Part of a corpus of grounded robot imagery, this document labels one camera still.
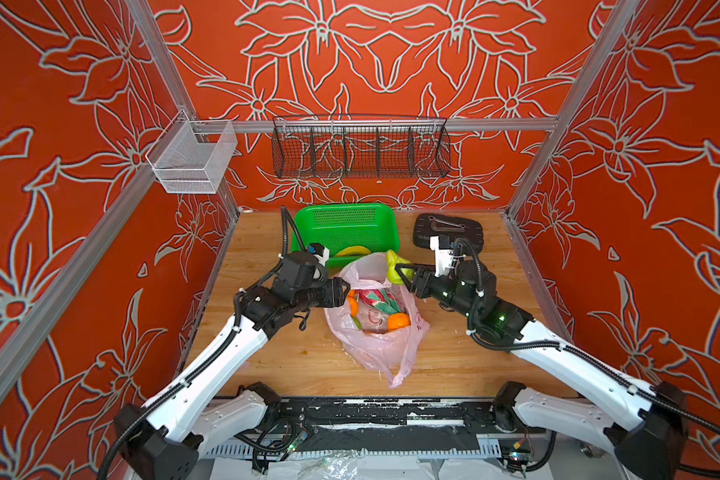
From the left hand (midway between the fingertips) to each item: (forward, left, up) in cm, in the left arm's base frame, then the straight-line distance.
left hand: (341, 284), depth 73 cm
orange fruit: (-1, -16, -16) cm, 23 cm away
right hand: (+2, -13, +6) cm, 15 cm away
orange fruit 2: (+4, -2, -18) cm, 19 cm away
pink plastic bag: (-12, -13, -13) cm, 22 cm away
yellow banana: (+27, -1, -21) cm, 34 cm away
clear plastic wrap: (-35, -1, -23) cm, 42 cm away
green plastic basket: (+38, -8, -20) cm, 44 cm away
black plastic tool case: (+34, -27, -14) cm, 46 cm away
